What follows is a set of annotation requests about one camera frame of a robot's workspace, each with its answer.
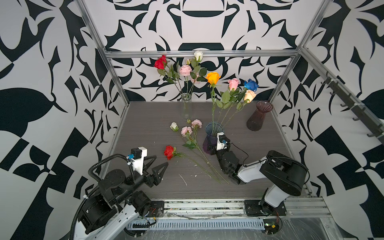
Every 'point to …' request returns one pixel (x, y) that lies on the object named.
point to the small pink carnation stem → (189, 131)
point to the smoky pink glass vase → (255, 121)
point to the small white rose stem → (174, 126)
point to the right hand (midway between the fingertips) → (216, 134)
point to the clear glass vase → (186, 106)
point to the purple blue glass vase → (209, 144)
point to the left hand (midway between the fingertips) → (161, 158)
